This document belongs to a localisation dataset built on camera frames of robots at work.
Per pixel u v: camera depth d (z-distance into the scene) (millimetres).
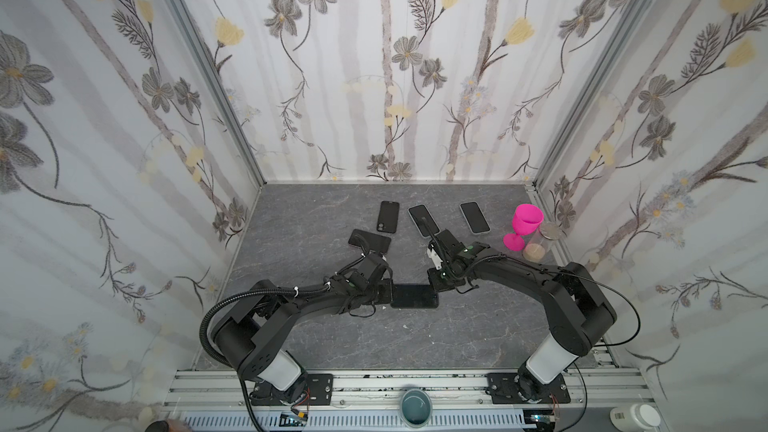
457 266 660
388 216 1115
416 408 707
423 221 1043
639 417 633
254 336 441
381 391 751
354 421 702
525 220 890
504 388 735
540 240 901
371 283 697
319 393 733
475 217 1108
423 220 1043
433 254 784
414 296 897
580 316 459
